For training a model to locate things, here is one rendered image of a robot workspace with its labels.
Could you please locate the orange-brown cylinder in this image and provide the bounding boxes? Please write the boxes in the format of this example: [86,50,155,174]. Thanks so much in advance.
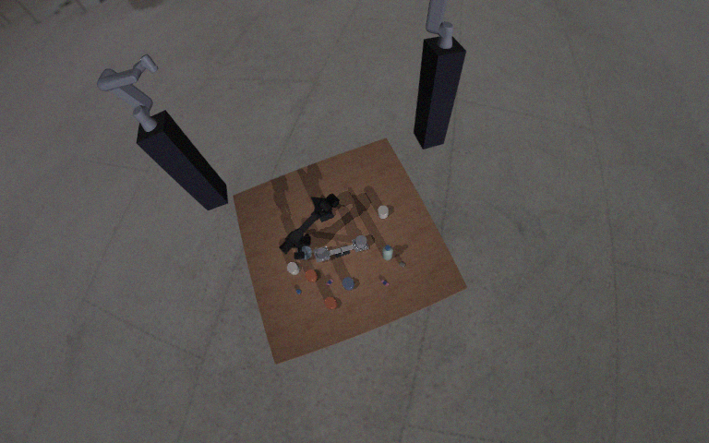
[305,269,318,282]
[324,296,337,309]

